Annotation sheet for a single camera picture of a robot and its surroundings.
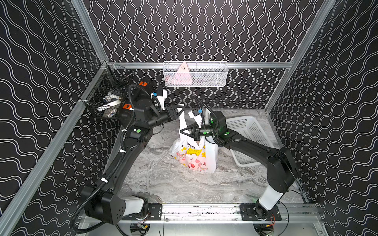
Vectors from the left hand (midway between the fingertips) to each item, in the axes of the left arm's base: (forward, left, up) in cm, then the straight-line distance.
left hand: (183, 105), depth 66 cm
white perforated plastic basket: (+20, -44, -38) cm, 62 cm away
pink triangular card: (+31, +3, -5) cm, 32 cm away
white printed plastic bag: (-9, -10, -30) cm, 33 cm away
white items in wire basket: (+7, +38, -7) cm, 39 cm away
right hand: (-4, +1, -14) cm, 15 cm away
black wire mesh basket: (+32, +51, -10) cm, 61 cm away
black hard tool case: (+30, +31, -16) cm, 45 cm away
